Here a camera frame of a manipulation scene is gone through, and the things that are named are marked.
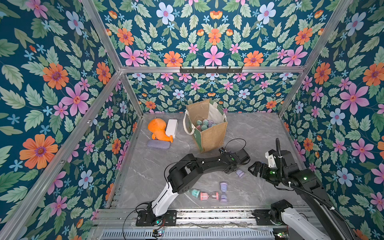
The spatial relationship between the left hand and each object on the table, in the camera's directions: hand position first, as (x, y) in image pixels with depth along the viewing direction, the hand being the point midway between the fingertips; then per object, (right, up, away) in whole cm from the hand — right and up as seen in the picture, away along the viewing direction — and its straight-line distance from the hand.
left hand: (240, 165), depth 90 cm
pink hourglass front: (-22, -13, -12) cm, 28 cm away
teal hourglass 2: (-27, -12, -12) cm, 32 cm away
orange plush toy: (-55, +24, +12) cm, 61 cm away
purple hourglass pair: (-1, -4, -5) cm, 6 cm away
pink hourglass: (-26, +23, +12) cm, 37 cm away
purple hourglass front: (-12, -14, -12) cm, 22 cm away
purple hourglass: (-17, +27, +15) cm, 35 cm away
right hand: (+4, +2, -17) cm, 18 cm away
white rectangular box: (-46, +23, +16) cm, 54 cm away
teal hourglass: (-21, +27, +18) cm, 38 cm away
